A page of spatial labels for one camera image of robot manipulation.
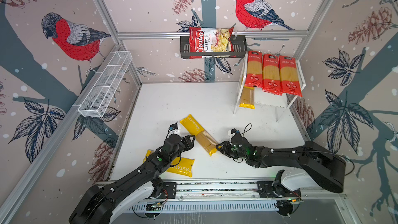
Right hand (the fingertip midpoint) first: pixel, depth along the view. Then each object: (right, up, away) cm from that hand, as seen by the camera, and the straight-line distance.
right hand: (214, 151), depth 83 cm
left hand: (-12, +8, -2) cm, 14 cm away
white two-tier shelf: (+14, +37, -5) cm, 39 cm away
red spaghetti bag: (+21, +44, -3) cm, 49 cm away
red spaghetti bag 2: (+28, +40, -8) cm, 50 cm away
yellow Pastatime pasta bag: (-16, -7, -4) cm, 18 cm away
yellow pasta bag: (-8, +7, +7) cm, 13 cm away
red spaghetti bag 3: (+36, +39, -9) cm, 54 cm away
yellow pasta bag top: (+19, +29, +5) cm, 35 cm away
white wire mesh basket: (-57, +29, -10) cm, 65 cm away
